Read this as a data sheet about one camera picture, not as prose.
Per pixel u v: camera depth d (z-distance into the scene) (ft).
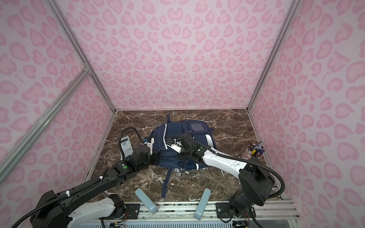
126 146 3.21
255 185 1.39
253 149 2.67
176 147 2.36
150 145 2.36
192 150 2.07
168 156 2.68
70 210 1.40
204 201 2.41
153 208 2.32
